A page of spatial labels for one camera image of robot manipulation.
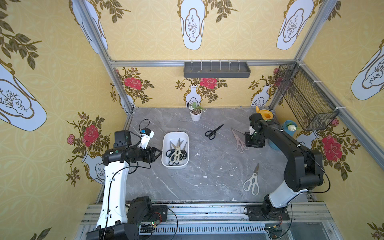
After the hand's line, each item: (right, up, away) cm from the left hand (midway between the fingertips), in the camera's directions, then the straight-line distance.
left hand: (155, 152), depth 74 cm
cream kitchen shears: (+9, -6, +17) cm, 21 cm away
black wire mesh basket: (+78, +23, +1) cm, 81 cm away
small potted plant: (+21, +22, +35) cm, 46 cm away
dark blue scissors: (+13, -5, +20) cm, 25 cm away
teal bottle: (+68, +12, +2) cm, 69 cm away
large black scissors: (+32, +6, +32) cm, 46 cm away
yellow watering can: (+68, +20, +27) cm, 76 cm away
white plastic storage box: (+6, +5, +27) cm, 28 cm away
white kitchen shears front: (+52, -20, +9) cm, 56 cm away
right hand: (+51, +1, +16) cm, 53 cm away
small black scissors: (+4, -5, +20) cm, 21 cm away
